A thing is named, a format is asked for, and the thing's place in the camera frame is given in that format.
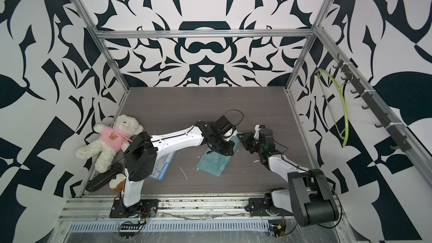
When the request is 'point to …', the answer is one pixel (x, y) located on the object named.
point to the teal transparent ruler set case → (215, 163)
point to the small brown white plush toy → (118, 183)
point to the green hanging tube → (344, 104)
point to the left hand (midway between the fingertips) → (233, 150)
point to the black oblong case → (103, 178)
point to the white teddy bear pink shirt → (112, 138)
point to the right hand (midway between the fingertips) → (237, 133)
